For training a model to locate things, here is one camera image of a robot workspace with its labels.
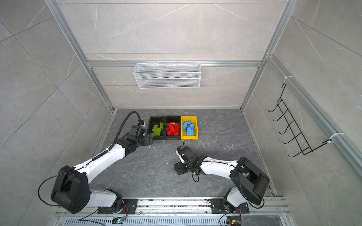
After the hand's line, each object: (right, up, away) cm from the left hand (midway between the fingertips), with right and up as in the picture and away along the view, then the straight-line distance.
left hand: (145, 133), depth 88 cm
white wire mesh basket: (+12, +41, +13) cm, 45 cm away
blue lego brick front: (+28, 0, +13) cm, 31 cm away
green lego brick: (+7, +4, +19) cm, 21 cm away
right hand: (+22, -20, -1) cm, 30 cm away
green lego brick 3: (+22, -15, -10) cm, 28 cm away
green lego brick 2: (+4, +2, +13) cm, 14 cm away
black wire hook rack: (+80, -2, -23) cm, 83 cm away
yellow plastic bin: (+32, +8, +19) cm, 38 cm away
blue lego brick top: (+27, +7, +16) cm, 33 cm away
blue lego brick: (+30, +4, +16) cm, 34 cm away
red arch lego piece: (+16, +2, +14) cm, 22 cm away
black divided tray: (+11, +3, +11) cm, 16 cm away
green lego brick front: (+4, -1, +13) cm, 14 cm away
